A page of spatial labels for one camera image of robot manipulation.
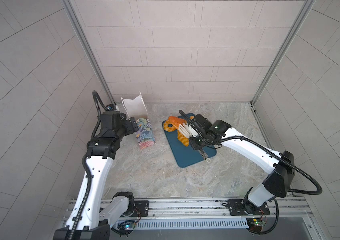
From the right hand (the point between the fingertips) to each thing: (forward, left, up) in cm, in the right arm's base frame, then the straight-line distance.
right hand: (190, 145), depth 77 cm
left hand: (+8, +29, +15) cm, 33 cm away
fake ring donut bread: (+21, +13, -11) cm, 27 cm away
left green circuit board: (-31, +30, -11) cm, 44 cm away
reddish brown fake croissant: (+11, +7, +7) cm, 15 cm away
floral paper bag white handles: (+24, +30, +7) cm, 39 cm away
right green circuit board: (-33, -27, -17) cm, 46 cm away
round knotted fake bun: (+29, -5, -11) cm, 31 cm away
